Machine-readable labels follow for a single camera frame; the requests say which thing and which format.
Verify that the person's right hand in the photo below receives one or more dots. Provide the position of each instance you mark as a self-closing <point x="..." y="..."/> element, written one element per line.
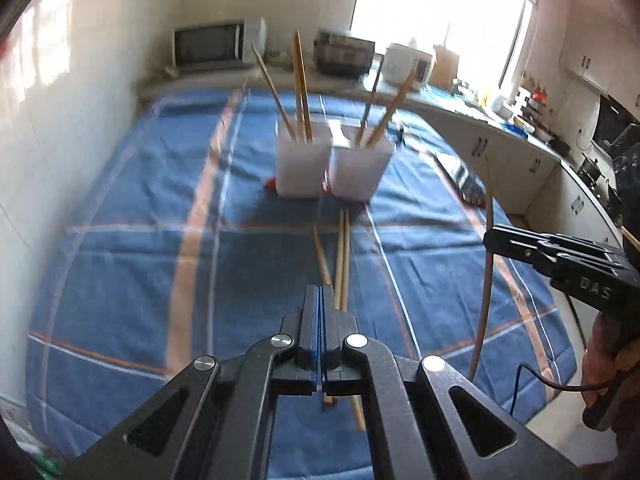
<point x="607" y="360"/>

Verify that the window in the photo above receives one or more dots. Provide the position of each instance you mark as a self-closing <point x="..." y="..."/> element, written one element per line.
<point x="440" y="15"/>

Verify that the spice rack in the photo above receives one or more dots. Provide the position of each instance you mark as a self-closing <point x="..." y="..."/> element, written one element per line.
<point x="532" y="107"/>

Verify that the wooden cutting board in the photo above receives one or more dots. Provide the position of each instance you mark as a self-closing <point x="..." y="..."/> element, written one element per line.
<point x="446" y="67"/>

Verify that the white upper cabinet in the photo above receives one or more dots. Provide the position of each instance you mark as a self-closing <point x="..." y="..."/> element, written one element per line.
<point x="585" y="45"/>

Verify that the black rice cooker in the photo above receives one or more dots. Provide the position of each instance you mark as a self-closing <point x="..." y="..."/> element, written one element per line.
<point x="345" y="55"/>

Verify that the white microwave oven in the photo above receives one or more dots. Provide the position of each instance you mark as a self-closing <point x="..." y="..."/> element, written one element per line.
<point x="215" y="45"/>

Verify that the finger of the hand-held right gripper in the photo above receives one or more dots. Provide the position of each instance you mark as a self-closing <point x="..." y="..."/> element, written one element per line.
<point x="515" y="245"/>

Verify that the blue plaid tablecloth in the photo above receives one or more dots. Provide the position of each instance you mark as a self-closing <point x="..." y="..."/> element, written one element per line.
<point x="150" y="260"/>

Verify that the light bamboo chopstick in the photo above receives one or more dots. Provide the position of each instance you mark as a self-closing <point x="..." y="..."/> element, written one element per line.
<point x="272" y="91"/>
<point x="346" y="260"/>
<point x="486" y="285"/>
<point x="395" y="107"/>
<point x="299" y="85"/>
<point x="305" y="90"/>

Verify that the white pressure cooker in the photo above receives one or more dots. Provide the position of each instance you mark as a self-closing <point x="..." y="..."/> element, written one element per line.
<point x="407" y="67"/>

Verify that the small red scrap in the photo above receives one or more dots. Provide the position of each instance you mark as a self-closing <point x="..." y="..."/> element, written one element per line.
<point x="271" y="185"/>

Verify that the range hood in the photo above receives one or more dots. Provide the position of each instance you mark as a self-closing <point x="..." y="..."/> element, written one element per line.
<point x="615" y="122"/>

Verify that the white plastic container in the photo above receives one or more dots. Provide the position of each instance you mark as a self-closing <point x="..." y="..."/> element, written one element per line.
<point x="357" y="170"/>
<point x="302" y="165"/>

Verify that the dark wooden chopstick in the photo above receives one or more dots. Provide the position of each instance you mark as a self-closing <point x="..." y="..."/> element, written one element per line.
<point x="371" y="100"/>

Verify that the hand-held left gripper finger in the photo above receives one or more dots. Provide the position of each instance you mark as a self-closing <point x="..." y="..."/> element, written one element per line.
<point x="313" y="320"/>
<point x="325" y="320"/>

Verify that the white lower cabinets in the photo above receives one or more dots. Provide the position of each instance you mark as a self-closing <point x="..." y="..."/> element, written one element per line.
<point x="540" y="180"/>

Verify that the gas stove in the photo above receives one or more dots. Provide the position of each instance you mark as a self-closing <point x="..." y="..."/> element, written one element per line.
<point x="597" y="175"/>

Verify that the white jar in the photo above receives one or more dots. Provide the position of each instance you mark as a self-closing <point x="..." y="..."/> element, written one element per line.
<point x="498" y="103"/>

